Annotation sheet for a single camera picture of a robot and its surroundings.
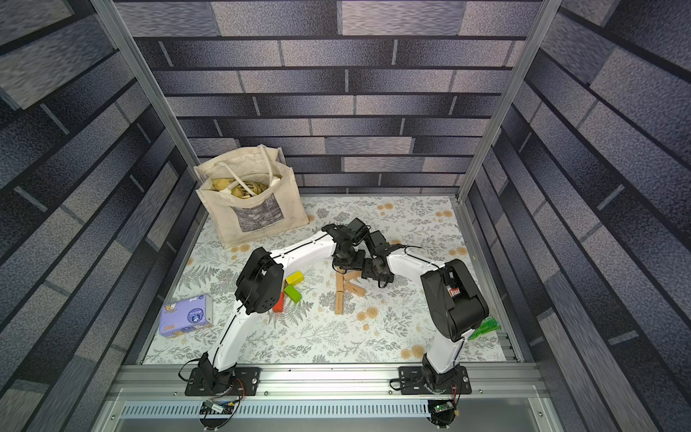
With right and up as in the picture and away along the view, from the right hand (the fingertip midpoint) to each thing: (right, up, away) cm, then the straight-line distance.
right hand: (371, 271), depth 96 cm
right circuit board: (+18, -33, -23) cm, 44 cm away
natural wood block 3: (-7, -1, -2) cm, 7 cm away
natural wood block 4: (-6, -5, -4) cm, 9 cm away
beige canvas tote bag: (-42, +28, -6) cm, 51 cm away
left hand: (-3, +2, -2) cm, 4 cm away
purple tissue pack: (-57, -10, -15) cm, 60 cm away
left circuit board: (-46, -32, -25) cm, 61 cm away
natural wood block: (-12, -3, -2) cm, 12 cm away
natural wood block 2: (-11, -9, -8) cm, 16 cm away
